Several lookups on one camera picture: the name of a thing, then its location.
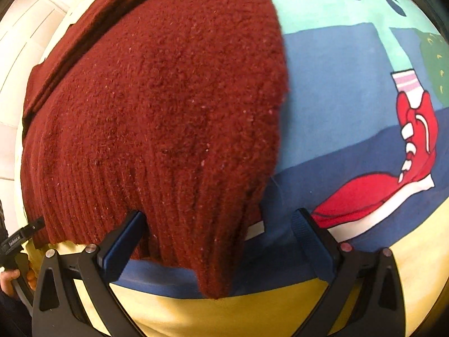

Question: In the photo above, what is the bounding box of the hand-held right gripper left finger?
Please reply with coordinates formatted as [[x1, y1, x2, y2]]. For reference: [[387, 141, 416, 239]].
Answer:
[[31, 211, 146, 337]]

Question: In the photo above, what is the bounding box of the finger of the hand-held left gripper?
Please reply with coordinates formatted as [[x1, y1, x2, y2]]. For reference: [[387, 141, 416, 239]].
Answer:
[[23, 217, 46, 236]]

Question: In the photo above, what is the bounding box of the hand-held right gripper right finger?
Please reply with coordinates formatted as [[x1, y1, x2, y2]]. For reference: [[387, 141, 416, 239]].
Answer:
[[292, 208, 409, 337]]

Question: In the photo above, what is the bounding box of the dark red knit sweater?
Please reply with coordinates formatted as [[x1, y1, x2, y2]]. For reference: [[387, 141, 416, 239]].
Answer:
[[20, 0, 290, 299]]

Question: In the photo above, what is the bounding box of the person's left hand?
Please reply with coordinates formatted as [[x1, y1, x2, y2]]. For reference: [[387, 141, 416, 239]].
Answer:
[[0, 268, 38, 295]]

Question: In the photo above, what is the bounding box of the yellow dinosaur printed blanket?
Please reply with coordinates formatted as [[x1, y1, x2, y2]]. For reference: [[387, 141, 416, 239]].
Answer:
[[21, 0, 449, 337]]

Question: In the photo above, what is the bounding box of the white wardrobe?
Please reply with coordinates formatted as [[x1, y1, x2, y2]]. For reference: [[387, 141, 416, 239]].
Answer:
[[0, 0, 72, 181]]

